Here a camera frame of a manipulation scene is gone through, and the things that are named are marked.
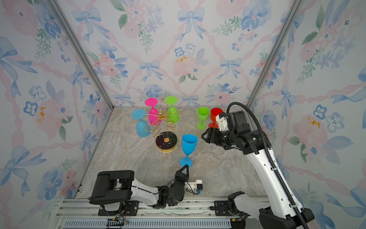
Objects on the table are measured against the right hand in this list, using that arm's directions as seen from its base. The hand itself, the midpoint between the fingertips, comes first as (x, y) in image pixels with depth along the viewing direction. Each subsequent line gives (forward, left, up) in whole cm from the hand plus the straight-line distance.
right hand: (207, 136), depth 67 cm
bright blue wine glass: (-1, +8, -3) cm, 9 cm away
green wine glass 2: (+28, -1, -14) cm, 31 cm away
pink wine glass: (+12, +27, -2) cm, 30 cm away
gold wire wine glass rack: (+14, +24, -27) cm, 39 cm away
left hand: (-6, +10, -17) cm, 21 cm away
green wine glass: (+21, +18, -7) cm, 29 cm away
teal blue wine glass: (+11, +35, -10) cm, 38 cm away
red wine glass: (+30, -9, -15) cm, 34 cm away
